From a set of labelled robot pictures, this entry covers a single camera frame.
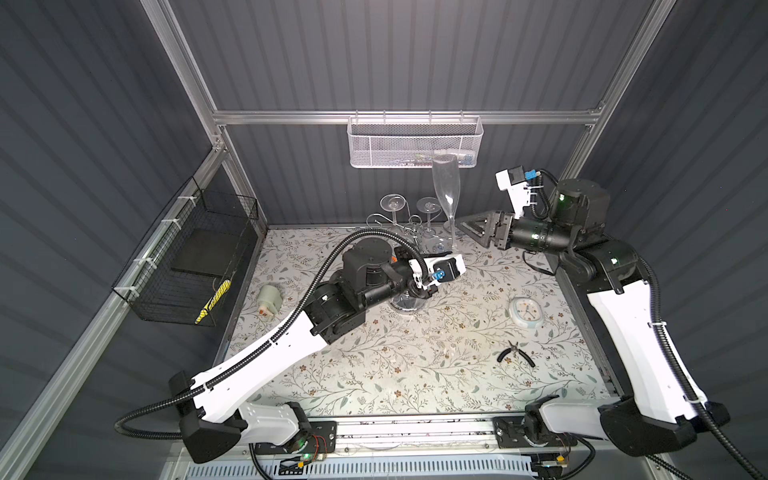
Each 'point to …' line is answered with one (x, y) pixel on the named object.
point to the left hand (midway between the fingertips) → (446, 246)
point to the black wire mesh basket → (196, 246)
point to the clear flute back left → (392, 202)
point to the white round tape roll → (526, 313)
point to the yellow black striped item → (222, 290)
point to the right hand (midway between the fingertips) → (464, 226)
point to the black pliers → (514, 348)
